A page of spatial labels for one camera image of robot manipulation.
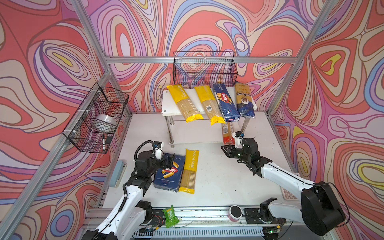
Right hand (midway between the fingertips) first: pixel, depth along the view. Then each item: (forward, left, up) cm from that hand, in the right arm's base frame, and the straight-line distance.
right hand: (223, 150), depth 86 cm
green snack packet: (-32, +30, -9) cm, 45 cm away
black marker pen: (-4, +61, +15) cm, 63 cm away
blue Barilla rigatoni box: (-14, +30, -4) cm, 34 cm away
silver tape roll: (+3, +60, +23) cm, 64 cm away
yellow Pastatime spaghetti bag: (-12, +20, -8) cm, 25 cm away
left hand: (-1, +32, +3) cm, 32 cm away
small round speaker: (-31, -2, -7) cm, 32 cm away
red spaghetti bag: (+17, -6, -2) cm, 18 cm away
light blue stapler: (-9, +61, -6) cm, 62 cm away
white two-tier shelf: (+17, +15, -3) cm, 23 cm away
